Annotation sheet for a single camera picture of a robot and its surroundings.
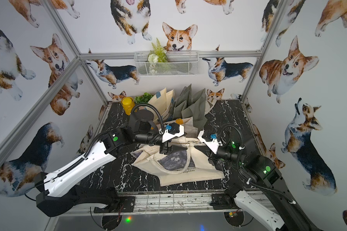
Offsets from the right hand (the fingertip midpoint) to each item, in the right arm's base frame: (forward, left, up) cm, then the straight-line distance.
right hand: (196, 143), depth 58 cm
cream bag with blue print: (+40, +20, -16) cm, 48 cm away
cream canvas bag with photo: (-2, +9, -20) cm, 22 cm away
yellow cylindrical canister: (+46, +47, -23) cm, 70 cm away
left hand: (0, +4, +3) cm, 5 cm away
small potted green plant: (+46, +34, -19) cm, 60 cm away
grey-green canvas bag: (+28, +4, -7) cm, 29 cm away
